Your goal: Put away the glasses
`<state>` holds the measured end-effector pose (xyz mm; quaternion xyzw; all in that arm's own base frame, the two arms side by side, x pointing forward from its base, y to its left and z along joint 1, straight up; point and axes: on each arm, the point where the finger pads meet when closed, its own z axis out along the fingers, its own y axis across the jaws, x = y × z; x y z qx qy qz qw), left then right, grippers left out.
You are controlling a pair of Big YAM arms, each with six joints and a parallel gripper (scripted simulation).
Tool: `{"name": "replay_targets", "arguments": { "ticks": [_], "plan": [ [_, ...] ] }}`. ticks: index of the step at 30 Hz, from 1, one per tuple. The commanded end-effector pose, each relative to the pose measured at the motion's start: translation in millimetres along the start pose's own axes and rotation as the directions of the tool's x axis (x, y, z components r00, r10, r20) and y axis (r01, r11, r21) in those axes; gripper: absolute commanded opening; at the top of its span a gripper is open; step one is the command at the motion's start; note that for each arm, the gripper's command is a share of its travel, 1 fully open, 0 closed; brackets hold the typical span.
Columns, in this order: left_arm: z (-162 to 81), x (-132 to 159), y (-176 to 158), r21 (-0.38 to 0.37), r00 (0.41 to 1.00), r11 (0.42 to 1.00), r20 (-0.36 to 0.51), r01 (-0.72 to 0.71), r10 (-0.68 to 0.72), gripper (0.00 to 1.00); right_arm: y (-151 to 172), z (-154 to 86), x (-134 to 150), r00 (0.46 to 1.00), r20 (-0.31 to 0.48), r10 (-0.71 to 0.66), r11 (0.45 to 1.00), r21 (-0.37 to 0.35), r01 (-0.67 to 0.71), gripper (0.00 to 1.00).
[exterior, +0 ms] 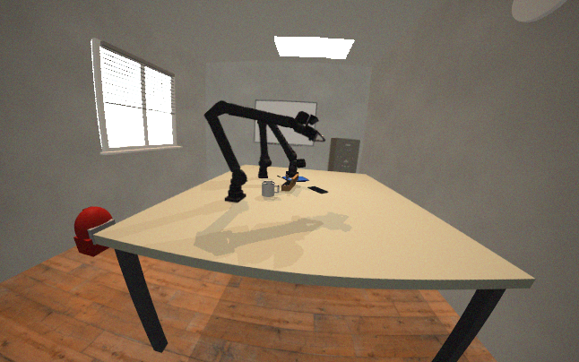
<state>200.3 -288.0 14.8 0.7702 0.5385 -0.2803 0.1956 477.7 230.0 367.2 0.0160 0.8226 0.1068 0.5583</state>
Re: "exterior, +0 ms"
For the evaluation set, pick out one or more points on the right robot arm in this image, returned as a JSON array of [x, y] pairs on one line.
[[235, 194]]

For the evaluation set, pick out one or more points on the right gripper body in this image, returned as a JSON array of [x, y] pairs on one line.
[[309, 135]]

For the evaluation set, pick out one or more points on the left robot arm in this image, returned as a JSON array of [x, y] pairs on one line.
[[263, 163]]

